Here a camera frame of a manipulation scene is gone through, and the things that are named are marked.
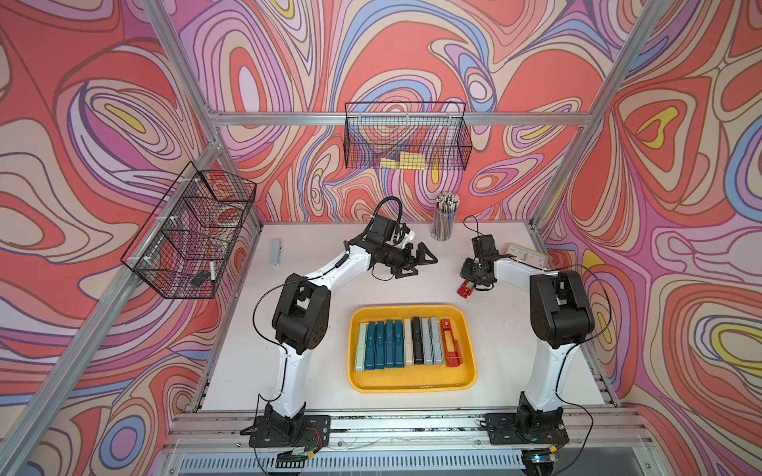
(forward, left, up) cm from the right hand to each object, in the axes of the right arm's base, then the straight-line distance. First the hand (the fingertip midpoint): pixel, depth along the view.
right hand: (469, 279), depth 103 cm
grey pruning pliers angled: (-24, +16, +3) cm, 29 cm away
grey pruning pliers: (-24, +18, +4) cm, 30 cm away
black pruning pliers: (-19, +21, +3) cm, 29 cm away
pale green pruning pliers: (-26, +38, +3) cm, 46 cm away
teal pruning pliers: (-24, +27, +4) cm, 36 cm away
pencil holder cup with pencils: (+19, +7, +13) cm, 24 cm away
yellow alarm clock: (+8, -23, +2) cm, 24 cm away
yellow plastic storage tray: (-33, +21, 0) cm, 39 cm away
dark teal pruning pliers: (-24, +35, +3) cm, 43 cm away
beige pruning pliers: (-28, +24, +3) cm, 37 cm away
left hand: (-7, +16, +17) cm, 24 cm away
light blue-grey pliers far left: (+12, +70, +4) cm, 71 cm away
